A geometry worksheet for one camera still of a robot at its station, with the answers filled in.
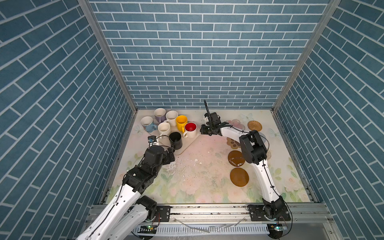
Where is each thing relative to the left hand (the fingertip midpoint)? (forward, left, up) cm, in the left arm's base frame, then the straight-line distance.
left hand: (169, 150), depth 76 cm
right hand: (+27, -17, -18) cm, 36 cm away
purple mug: (+38, +13, -13) cm, 42 cm away
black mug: (+16, 0, -12) cm, 20 cm away
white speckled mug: (+37, +5, -14) cm, 40 cm away
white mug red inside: (+25, -10, -14) cm, 31 cm away
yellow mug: (+31, -3, -12) cm, 33 cm away
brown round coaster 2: (-7, -39, -18) cm, 44 cm away
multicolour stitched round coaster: (+8, -61, -18) cm, 64 cm away
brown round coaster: (+4, -39, -16) cm, 42 cm away
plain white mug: (+23, +8, -12) cm, 27 cm away
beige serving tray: (+16, -7, -17) cm, 25 cm away
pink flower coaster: (+33, -44, -17) cm, 58 cm away
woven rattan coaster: (+32, -57, -18) cm, 68 cm away
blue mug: (+28, +21, -11) cm, 37 cm away
